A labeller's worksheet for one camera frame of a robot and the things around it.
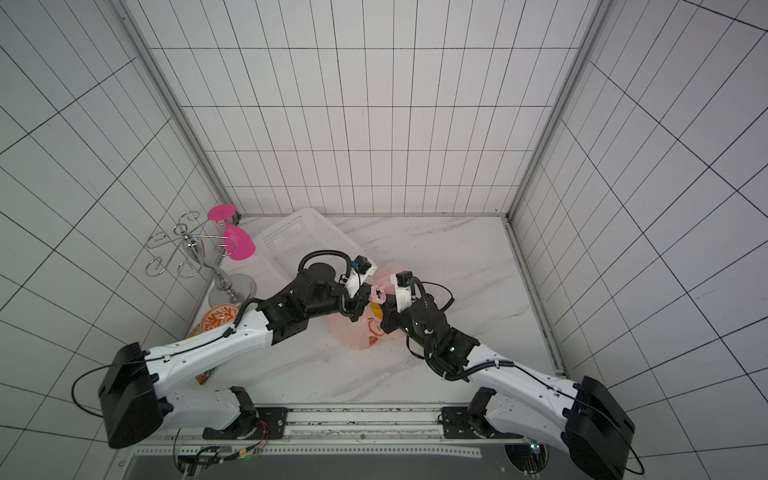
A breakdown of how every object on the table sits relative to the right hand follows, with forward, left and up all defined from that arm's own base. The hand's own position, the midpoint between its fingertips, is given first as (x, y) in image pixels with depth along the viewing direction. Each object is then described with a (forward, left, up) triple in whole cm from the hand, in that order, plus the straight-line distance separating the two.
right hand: (376, 290), depth 76 cm
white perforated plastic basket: (+26, +39, -17) cm, 50 cm away
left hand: (-2, 0, +1) cm, 2 cm away
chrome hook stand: (+6, +49, -14) cm, 51 cm away
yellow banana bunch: (-5, -1, 0) cm, 5 cm away
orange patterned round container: (-2, +49, -16) cm, 52 cm away
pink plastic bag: (-9, +2, -5) cm, 10 cm away
